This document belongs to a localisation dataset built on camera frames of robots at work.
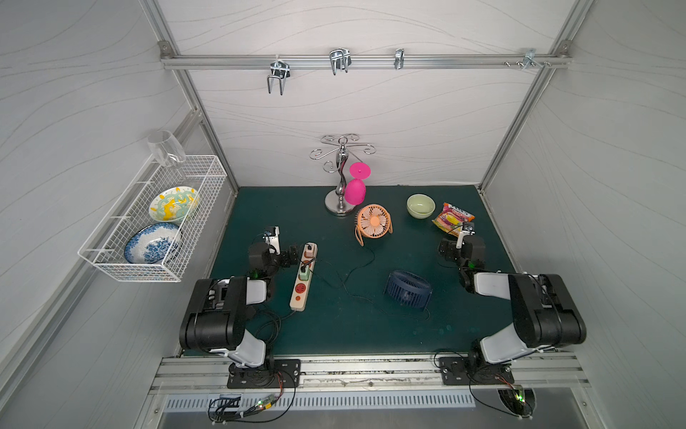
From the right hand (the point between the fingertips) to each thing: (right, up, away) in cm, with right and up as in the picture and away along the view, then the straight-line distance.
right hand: (461, 239), depth 95 cm
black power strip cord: (-62, -23, -14) cm, 68 cm away
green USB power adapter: (-55, -11, -8) cm, 57 cm away
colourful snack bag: (0, +7, +10) cm, 12 cm away
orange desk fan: (-32, +6, +4) cm, 32 cm away
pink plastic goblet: (-38, +18, 0) cm, 42 cm away
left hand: (-64, -1, -1) cm, 64 cm away
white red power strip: (-57, -17, -8) cm, 60 cm away
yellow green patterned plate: (-87, +12, -24) cm, 92 cm away
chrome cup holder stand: (-46, +13, +20) cm, 52 cm away
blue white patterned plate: (-87, +2, -32) cm, 93 cm away
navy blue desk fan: (-23, -13, -17) cm, 31 cm away
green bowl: (-10, +12, +16) cm, 23 cm away
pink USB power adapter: (-55, -5, -2) cm, 55 cm away
